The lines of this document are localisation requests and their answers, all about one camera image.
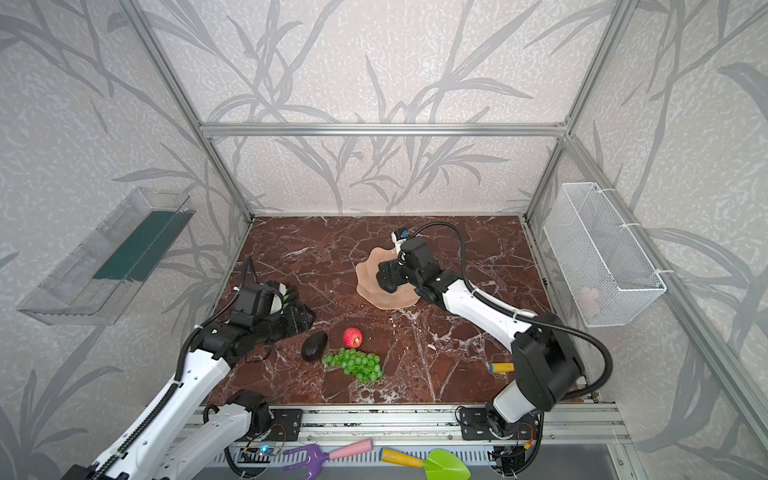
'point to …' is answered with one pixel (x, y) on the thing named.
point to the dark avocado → (314, 346)
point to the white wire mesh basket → (606, 280)
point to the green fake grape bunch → (365, 366)
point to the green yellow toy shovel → (439, 463)
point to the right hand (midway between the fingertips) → (394, 253)
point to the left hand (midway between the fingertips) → (310, 310)
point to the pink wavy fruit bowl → (405, 295)
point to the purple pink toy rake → (317, 454)
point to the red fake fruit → (352, 337)
